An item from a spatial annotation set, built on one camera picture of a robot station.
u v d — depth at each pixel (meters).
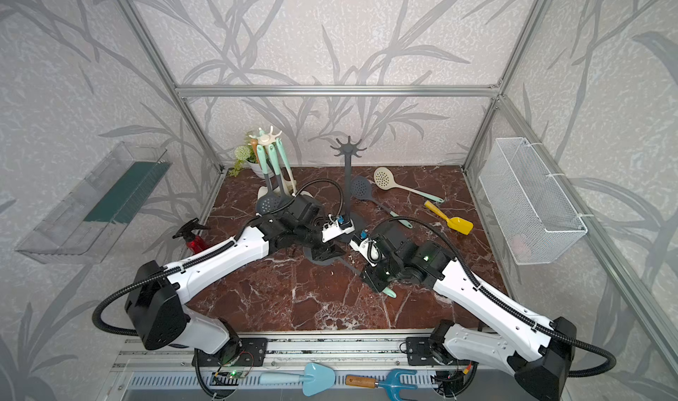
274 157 0.74
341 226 0.67
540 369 0.37
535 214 0.61
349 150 0.71
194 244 0.86
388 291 0.64
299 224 0.62
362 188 1.12
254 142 0.72
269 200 0.87
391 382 0.68
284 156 0.76
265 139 0.73
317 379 0.70
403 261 0.52
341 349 0.76
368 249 0.62
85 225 0.65
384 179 1.15
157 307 0.41
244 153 1.05
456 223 1.01
